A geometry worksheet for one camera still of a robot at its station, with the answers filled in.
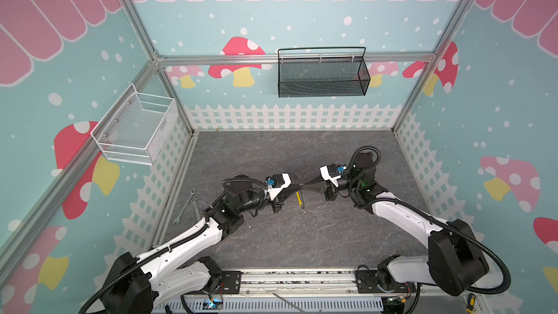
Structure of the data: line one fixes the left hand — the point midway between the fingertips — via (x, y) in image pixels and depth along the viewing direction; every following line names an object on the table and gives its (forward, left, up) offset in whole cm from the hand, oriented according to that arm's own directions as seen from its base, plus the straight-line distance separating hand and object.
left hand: (298, 190), depth 69 cm
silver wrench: (-1, +49, -26) cm, 55 cm away
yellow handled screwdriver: (-26, -58, -24) cm, 67 cm away
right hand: (+1, -1, +1) cm, 2 cm away
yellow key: (0, -1, -6) cm, 6 cm away
